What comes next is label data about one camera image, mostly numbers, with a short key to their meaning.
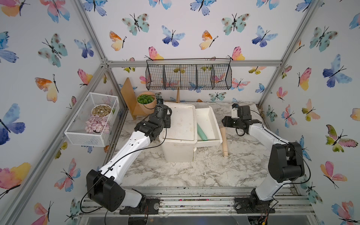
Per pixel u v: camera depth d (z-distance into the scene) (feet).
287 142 1.63
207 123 2.92
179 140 2.32
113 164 1.40
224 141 3.18
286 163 1.53
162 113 1.92
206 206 2.48
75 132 2.01
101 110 2.33
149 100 3.16
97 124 2.06
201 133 2.68
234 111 2.76
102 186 1.27
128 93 3.49
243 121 2.36
